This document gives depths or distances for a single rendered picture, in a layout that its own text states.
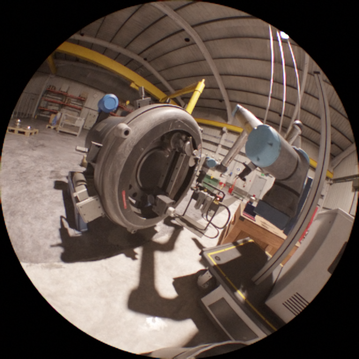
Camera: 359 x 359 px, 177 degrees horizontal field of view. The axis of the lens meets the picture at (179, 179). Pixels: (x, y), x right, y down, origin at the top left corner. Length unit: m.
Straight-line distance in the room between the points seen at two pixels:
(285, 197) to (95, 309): 0.97
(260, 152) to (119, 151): 0.45
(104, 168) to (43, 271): 0.71
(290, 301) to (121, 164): 0.87
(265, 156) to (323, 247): 0.44
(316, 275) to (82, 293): 1.01
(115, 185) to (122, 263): 0.57
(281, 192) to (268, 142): 0.22
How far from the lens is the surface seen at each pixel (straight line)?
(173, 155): 0.67
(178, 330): 0.79
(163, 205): 0.61
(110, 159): 0.40
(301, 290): 0.64
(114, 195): 0.45
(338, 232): 0.59
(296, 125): 1.23
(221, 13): 8.22
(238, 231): 1.25
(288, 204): 0.51
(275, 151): 0.40
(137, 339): 0.74
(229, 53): 9.21
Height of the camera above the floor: 0.73
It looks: 11 degrees down
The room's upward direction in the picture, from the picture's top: 23 degrees clockwise
